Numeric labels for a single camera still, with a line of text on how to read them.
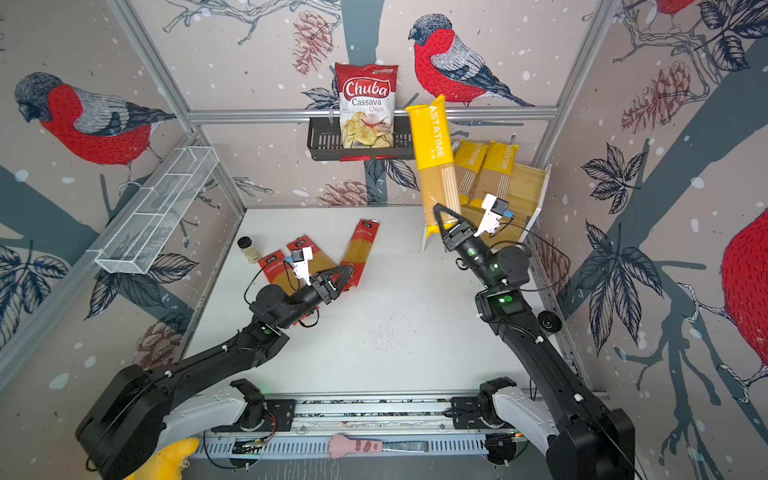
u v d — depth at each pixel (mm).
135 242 715
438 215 623
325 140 947
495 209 573
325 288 656
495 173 811
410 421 732
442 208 622
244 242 987
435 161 627
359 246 1061
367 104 854
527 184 815
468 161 828
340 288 674
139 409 404
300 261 671
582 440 372
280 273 1008
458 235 571
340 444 672
